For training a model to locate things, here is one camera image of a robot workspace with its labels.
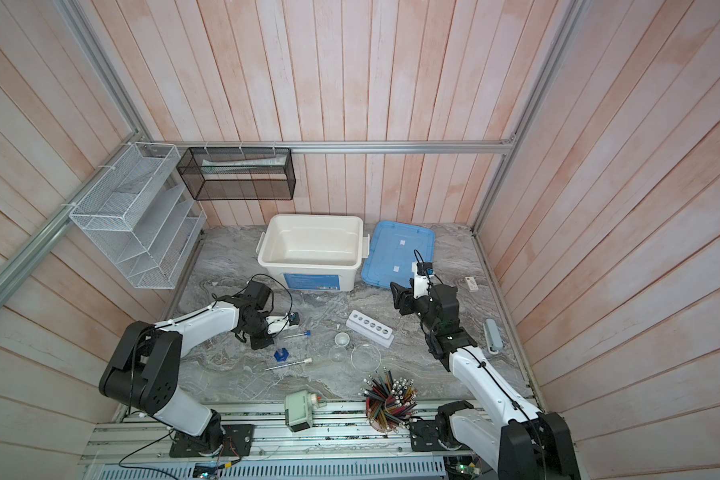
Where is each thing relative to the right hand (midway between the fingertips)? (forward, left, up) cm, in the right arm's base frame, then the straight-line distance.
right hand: (401, 281), depth 83 cm
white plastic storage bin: (+24, +30, -16) cm, 41 cm away
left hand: (-11, +40, -18) cm, 45 cm away
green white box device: (-32, +27, -12) cm, 43 cm away
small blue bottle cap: (-16, +35, -18) cm, 42 cm away
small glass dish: (-10, +17, -17) cm, 26 cm away
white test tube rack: (-8, +9, -14) cm, 19 cm away
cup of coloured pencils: (-29, +4, -9) cm, 31 cm away
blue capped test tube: (-8, +28, -18) cm, 34 cm away
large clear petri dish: (-15, +10, -19) cm, 26 cm away
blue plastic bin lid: (+27, 0, -18) cm, 33 cm away
